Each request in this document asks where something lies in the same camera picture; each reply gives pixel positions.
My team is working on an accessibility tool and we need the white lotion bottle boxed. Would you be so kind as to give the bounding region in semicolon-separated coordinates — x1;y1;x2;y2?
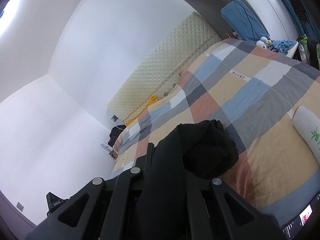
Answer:
100;141;113;152

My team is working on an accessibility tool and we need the grey wall socket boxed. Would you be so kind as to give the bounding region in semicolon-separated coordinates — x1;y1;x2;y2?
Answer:
111;115;118;121

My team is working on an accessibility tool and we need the blue curtain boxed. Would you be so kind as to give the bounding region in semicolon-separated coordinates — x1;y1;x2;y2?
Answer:
281;0;305;36

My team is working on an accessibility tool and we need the cream quilted headboard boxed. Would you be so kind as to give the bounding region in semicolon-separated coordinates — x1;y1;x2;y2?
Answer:
107;12;220;122

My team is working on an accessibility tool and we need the blue cloth heap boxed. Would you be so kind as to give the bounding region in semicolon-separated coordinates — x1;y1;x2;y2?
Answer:
268;40;297;56

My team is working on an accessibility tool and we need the grey white wardrobe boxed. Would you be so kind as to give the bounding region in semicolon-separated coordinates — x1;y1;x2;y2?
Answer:
182;0;299;41

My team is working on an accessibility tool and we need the white pillow green print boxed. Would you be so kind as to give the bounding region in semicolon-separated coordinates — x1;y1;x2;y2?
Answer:
292;105;320;162

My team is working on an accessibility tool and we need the black puffer jacket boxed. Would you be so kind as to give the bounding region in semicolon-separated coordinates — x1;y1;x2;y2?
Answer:
137;120;239;239

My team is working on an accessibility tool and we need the plaid patchwork bed quilt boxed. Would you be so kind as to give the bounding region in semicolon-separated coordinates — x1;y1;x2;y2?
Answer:
111;39;319;227

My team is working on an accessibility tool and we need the yellow cloth at headboard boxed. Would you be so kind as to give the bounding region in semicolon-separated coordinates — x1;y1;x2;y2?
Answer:
125;95;158;126

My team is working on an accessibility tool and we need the wooden nightstand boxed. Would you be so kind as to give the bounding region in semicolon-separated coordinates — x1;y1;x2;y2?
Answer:
109;150;118;160

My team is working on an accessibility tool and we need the black clothes pile on nightstand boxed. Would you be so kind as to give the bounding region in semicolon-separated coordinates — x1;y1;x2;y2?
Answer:
108;125;126;147

